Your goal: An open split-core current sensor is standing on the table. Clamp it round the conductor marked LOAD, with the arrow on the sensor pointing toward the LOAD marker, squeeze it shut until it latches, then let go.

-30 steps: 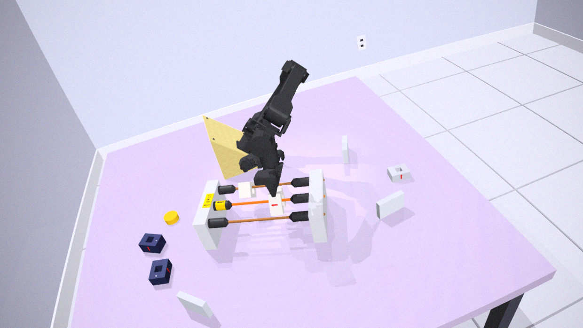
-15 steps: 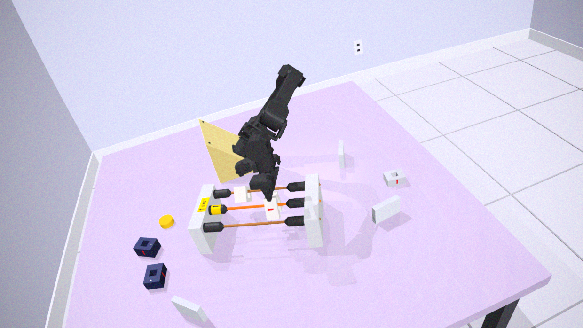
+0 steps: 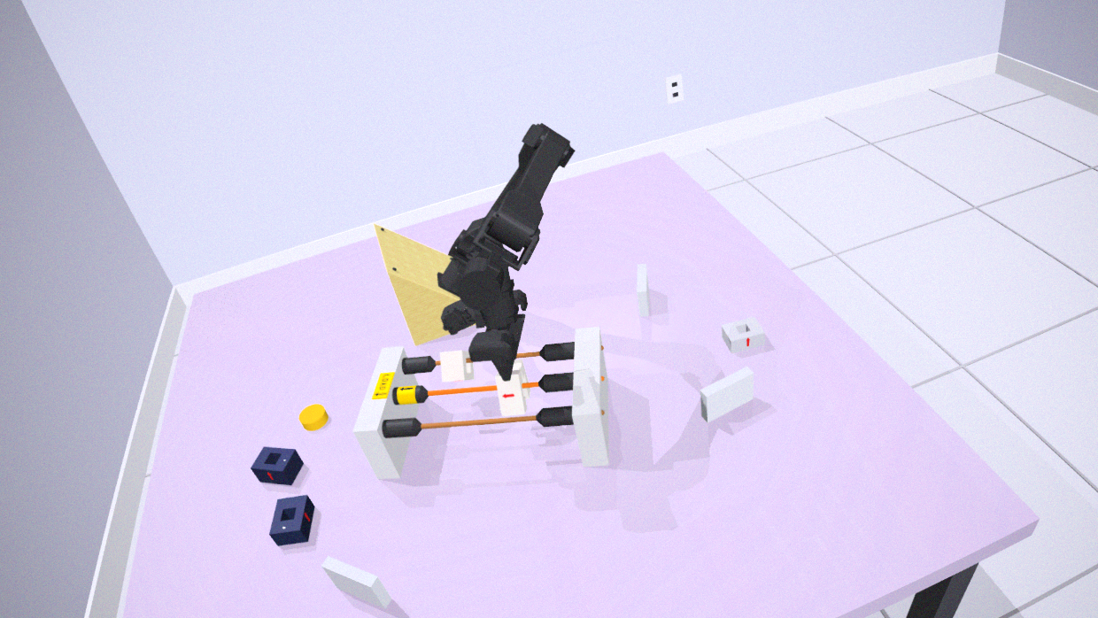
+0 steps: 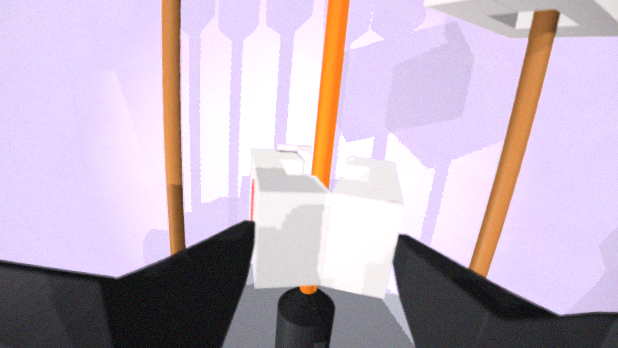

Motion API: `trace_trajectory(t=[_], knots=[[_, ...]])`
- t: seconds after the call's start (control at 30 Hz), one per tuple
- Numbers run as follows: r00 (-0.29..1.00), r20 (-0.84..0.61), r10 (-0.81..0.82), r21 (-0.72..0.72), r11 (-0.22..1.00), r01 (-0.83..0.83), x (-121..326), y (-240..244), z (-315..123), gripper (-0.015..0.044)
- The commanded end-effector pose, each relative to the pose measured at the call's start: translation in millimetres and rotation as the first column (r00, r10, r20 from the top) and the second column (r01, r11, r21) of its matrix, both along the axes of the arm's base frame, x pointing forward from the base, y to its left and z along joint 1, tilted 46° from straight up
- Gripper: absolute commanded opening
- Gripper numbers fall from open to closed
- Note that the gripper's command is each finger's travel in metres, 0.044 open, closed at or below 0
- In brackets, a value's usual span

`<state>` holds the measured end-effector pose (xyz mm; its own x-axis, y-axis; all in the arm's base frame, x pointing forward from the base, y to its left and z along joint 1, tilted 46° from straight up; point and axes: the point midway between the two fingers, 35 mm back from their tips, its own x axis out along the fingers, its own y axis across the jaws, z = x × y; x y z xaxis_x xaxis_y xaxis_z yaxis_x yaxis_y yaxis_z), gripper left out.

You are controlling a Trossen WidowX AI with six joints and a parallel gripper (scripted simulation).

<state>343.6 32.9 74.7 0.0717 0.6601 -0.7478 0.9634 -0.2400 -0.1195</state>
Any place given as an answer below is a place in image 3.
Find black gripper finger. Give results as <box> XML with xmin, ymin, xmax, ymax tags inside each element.
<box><xmin>508</xmin><ymin>313</ymin><xmax>525</xmax><ymax>360</ymax></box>
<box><xmin>492</xmin><ymin>341</ymin><xmax>518</xmax><ymax>382</ymax></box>

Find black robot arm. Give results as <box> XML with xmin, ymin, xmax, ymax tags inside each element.
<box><xmin>437</xmin><ymin>122</ymin><xmax>576</xmax><ymax>335</ymax></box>

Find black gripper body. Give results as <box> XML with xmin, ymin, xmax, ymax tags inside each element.
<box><xmin>468</xmin><ymin>279</ymin><xmax>528</xmax><ymax>362</ymax></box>

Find yellow short cylinder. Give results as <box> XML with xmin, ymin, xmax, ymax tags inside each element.
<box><xmin>299</xmin><ymin>404</ymin><xmax>329</xmax><ymax>431</ymax></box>

